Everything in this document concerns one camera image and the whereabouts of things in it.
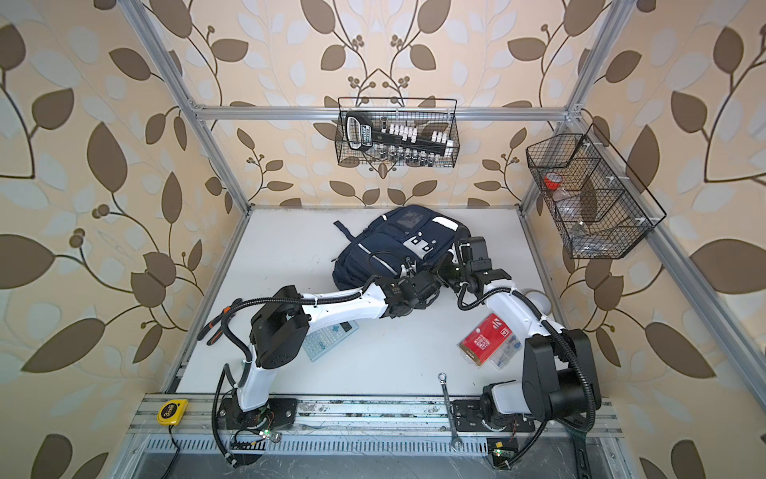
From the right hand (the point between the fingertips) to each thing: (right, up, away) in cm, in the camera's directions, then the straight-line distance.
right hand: (428, 269), depth 87 cm
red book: (+17, -21, 0) cm, 27 cm away
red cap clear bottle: (+37, +18, -7) cm, 42 cm away
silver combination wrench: (+5, -40, -15) cm, 43 cm away
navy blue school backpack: (-11, +8, +17) cm, 21 cm away
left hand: (-4, -6, +2) cm, 7 cm away
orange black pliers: (-61, -14, +5) cm, 63 cm away
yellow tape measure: (-66, -34, -13) cm, 75 cm away
